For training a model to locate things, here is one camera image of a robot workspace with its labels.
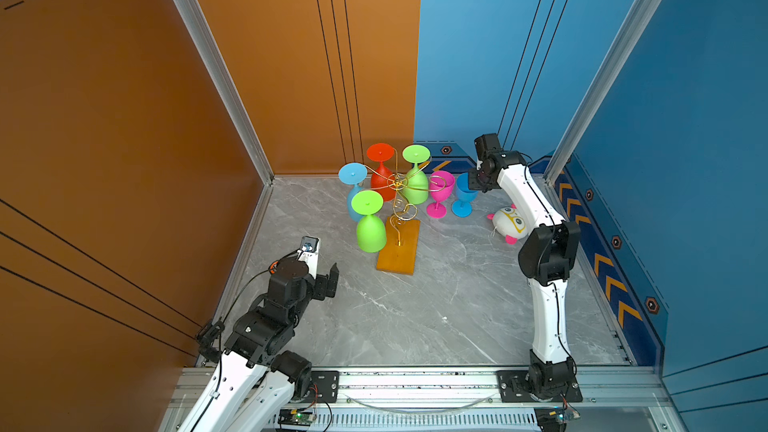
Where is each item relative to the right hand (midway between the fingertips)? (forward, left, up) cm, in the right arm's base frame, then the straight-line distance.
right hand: (476, 182), depth 98 cm
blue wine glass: (-6, +5, 0) cm, 8 cm away
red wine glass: (-8, +31, +10) cm, 33 cm away
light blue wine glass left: (-14, +37, +18) cm, 44 cm away
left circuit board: (-62, +51, -16) cm, 82 cm away
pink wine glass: (-3, +12, 0) cm, 12 cm away
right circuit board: (-62, -10, -17) cm, 66 cm away
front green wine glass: (-27, +33, +8) cm, 43 cm away
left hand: (-32, +46, +6) cm, 57 cm away
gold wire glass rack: (-16, +25, +16) cm, 34 cm away
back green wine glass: (-11, +21, +10) cm, 26 cm away
